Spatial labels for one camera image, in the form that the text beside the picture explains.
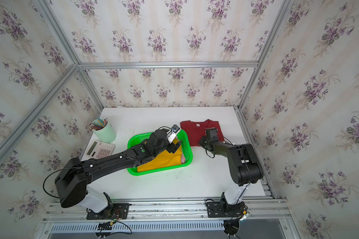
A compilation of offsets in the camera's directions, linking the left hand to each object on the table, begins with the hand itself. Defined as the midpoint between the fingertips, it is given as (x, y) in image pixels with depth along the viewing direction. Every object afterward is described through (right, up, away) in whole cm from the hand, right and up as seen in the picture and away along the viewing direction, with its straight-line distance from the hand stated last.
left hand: (179, 138), depth 80 cm
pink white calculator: (-51, -9, +13) cm, 53 cm away
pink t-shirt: (+2, -14, +9) cm, 17 cm away
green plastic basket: (-25, -2, +13) cm, 29 cm away
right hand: (+16, -5, +19) cm, 25 cm away
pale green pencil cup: (-45, +1, +11) cm, 46 cm away
